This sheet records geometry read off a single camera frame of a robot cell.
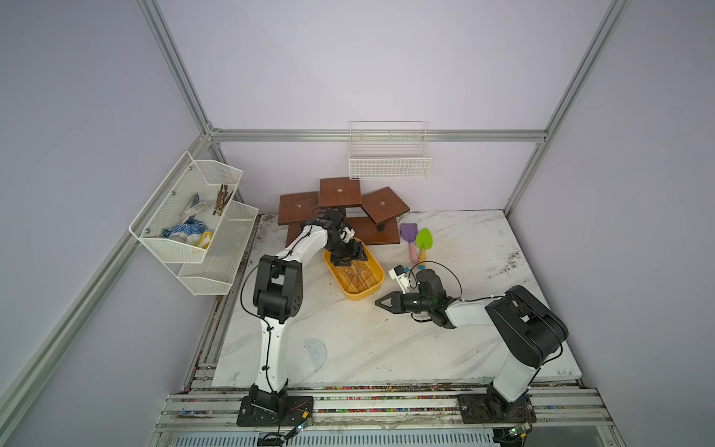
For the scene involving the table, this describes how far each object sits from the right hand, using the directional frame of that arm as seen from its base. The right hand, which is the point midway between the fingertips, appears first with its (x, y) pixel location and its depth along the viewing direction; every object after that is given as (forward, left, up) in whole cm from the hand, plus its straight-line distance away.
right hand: (378, 306), depth 88 cm
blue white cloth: (+8, +49, +30) cm, 58 cm away
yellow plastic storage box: (+17, +1, 0) cm, 17 cm away
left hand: (+16, +6, +2) cm, 17 cm away
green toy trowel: (+31, -20, -5) cm, 37 cm away
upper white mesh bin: (+12, +53, +30) cm, 62 cm away
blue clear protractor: (-13, +19, -5) cm, 24 cm away
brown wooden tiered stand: (+30, +1, +10) cm, 31 cm away
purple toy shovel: (+36, -15, -5) cm, 39 cm away
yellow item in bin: (+7, +46, +27) cm, 54 cm away
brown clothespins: (+23, +46, +27) cm, 58 cm away
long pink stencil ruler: (+14, +7, -5) cm, 16 cm away
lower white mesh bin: (+1, +45, +18) cm, 49 cm away
